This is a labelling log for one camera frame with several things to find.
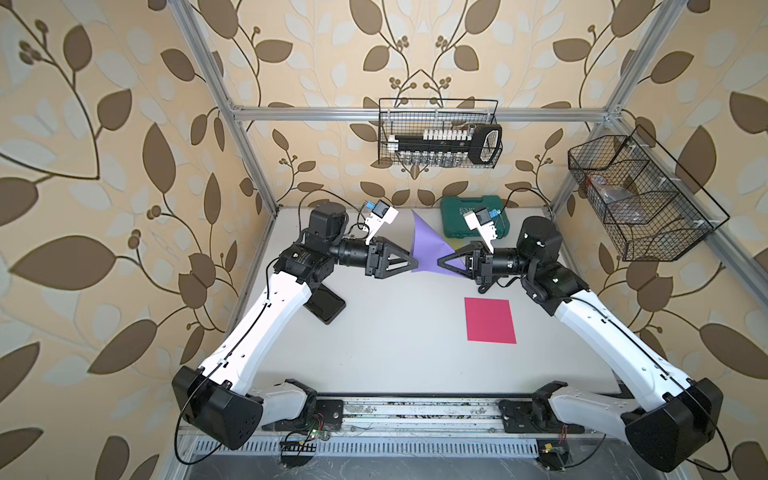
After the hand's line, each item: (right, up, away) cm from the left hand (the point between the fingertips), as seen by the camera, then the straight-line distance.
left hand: (407, 259), depth 60 cm
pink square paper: (+27, -21, +31) cm, 46 cm away
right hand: (+7, -1, +2) cm, 7 cm away
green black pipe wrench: (+27, -12, +37) cm, 47 cm away
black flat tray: (-24, -16, +32) cm, 43 cm away
